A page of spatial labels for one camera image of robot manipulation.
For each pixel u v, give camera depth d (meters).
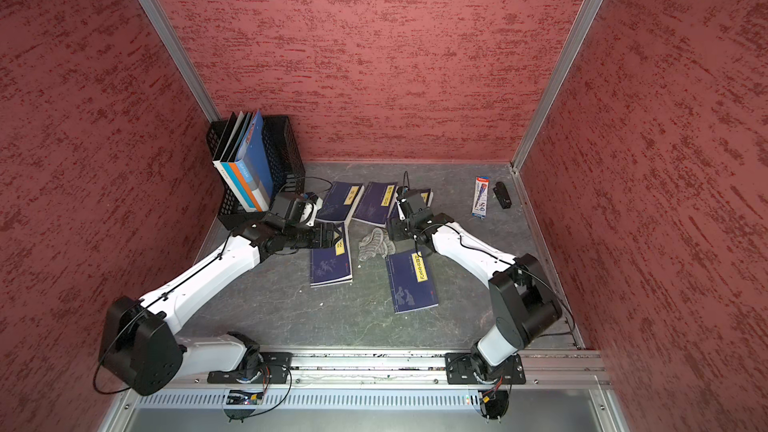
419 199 0.68
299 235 0.68
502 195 1.08
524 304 0.44
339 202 1.07
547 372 0.76
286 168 1.14
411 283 0.88
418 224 0.67
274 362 0.75
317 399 0.77
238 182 0.85
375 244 0.92
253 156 0.83
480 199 1.09
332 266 0.90
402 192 0.79
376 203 1.07
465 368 0.74
